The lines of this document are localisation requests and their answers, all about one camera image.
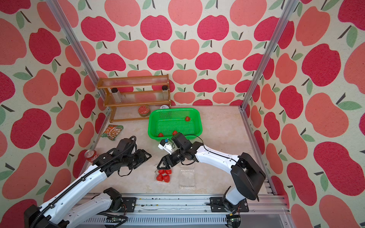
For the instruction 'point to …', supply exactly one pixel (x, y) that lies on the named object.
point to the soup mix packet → (112, 131)
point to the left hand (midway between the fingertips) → (150, 160)
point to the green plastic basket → (163, 123)
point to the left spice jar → (116, 95)
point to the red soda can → (91, 155)
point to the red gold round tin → (144, 110)
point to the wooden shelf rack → (132, 97)
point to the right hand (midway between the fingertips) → (161, 168)
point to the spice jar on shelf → (165, 92)
